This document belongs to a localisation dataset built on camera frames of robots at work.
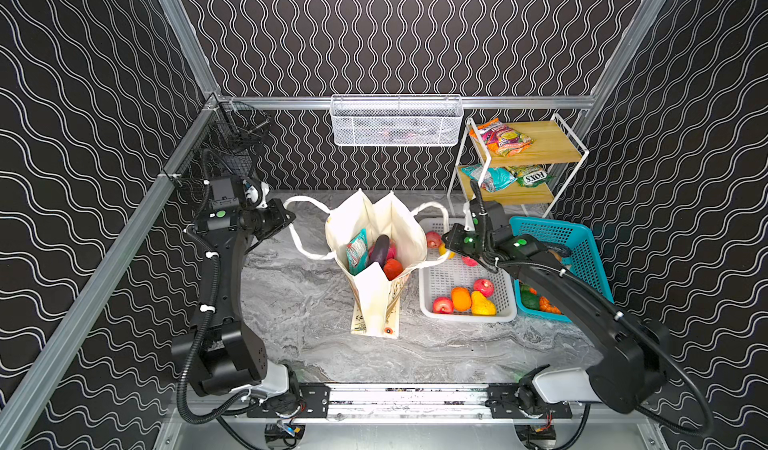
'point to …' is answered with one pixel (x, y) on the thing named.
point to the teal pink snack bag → (357, 252)
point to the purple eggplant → (381, 249)
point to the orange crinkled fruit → (461, 298)
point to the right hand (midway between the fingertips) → (443, 237)
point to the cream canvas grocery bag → (324, 235)
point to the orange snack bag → (499, 137)
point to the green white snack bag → (531, 175)
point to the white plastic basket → (450, 291)
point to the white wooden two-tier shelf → (516, 162)
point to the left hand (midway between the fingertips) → (301, 214)
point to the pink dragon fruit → (392, 251)
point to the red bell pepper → (392, 268)
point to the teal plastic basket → (583, 263)
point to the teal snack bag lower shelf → (493, 179)
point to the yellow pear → (481, 305)
